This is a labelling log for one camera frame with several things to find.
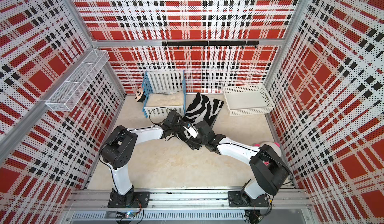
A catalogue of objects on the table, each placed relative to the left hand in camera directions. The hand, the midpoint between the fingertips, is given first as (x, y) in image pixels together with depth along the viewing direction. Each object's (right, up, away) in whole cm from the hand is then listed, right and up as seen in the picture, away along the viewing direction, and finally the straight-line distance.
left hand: (188, 125), depth 98 cm
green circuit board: (-26, -39, -29) cm, 55 cm away
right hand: (+5, -3, -11) cm, 12 cm away
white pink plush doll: (+52, -11, -12) cm, 55 cm away
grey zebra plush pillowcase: (+9, +11, +13) cm, 20 cm away
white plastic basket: (+42, +18, +17) cm, 49 cm away
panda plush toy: (-38, +20, +13) cm, 45 cm away
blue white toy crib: (-23, +25, +26) cm, 43 cm away
